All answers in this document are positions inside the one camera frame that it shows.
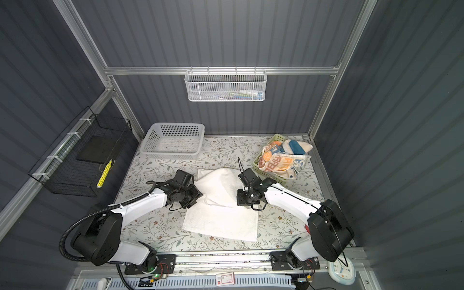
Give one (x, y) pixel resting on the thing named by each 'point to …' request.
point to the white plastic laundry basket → (174, 141)
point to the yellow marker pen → (107, 167)
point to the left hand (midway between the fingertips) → (203, 196)
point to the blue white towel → (296, 147)
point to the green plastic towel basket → (274, 138)
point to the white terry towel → (216, 212)
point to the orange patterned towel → (274, 159)
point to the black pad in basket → (97, 149)
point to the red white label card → (223, 279)
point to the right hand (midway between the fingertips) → (240, 202)
